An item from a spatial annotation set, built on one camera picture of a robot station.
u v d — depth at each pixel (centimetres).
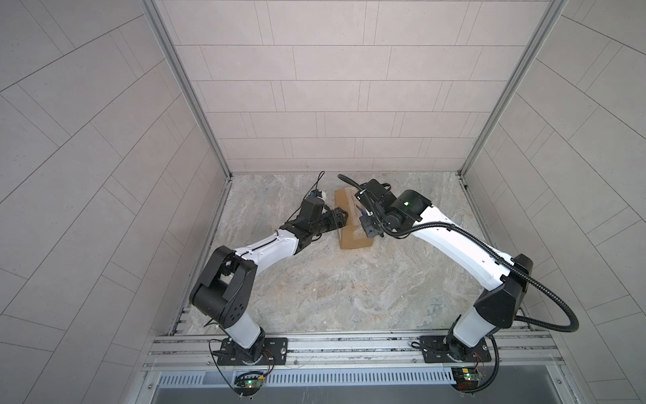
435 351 71
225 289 44
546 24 73
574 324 37
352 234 82
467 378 68
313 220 68
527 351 72
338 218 78
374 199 55
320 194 81
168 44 77
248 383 65
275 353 71
